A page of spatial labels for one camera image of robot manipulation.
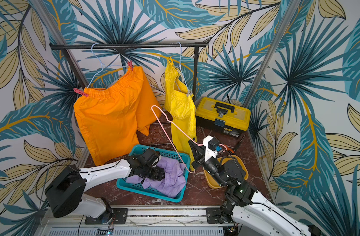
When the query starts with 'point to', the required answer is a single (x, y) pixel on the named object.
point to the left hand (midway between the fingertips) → (158, 176)
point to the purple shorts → (173, 182)
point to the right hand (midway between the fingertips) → (190, 141)
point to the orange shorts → (110, 119)
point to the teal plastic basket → (137, 187)
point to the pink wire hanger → (180, 128)
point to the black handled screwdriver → (239, 142)
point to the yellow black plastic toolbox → (222, 118)
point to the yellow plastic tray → (212, 181)
